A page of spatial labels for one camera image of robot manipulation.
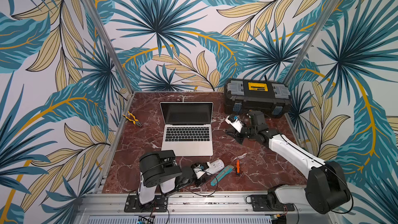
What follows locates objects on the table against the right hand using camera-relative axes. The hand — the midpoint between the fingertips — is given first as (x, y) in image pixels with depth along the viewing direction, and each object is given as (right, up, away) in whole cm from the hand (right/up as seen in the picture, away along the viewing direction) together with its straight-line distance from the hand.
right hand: (219, 135), depth 82 cm
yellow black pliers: (-52, +5, +18) cm, 56 cm away
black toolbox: (+17, +22, +13) cm, 30 cm away
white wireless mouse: (-2, -17, +1) cm, 17 cm away
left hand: (-6, -20, +2) cm, 21 cm away
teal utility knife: (+1, -21, 0) cm, 21 cm away
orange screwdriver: (+10, -19, 0) cm, 21 cm away
